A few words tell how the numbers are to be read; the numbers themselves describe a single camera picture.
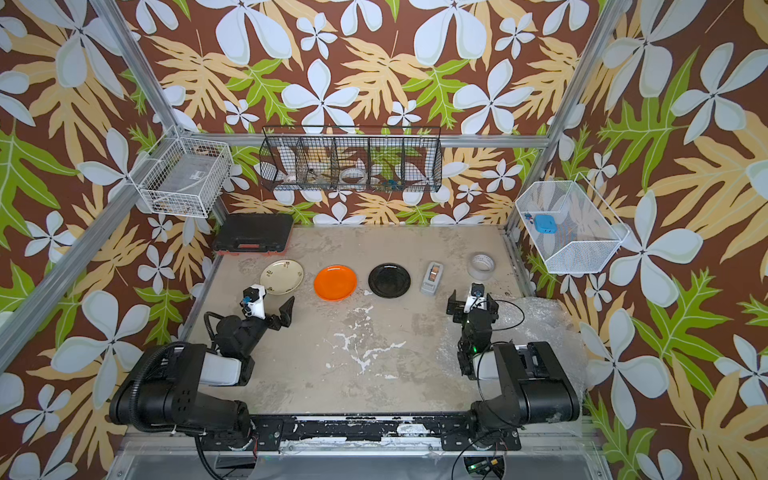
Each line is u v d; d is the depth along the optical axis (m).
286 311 0.80
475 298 0.75
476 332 0.68
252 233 1.16
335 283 1.02
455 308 0.82
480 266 1.07
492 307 0.84
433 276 1.01
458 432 0.74
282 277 1.05
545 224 0.86
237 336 0.68
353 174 0.99
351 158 0.97
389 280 1.03
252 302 0.74
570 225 0.84
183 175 0.86
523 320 0.65
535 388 0.44
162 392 0.44
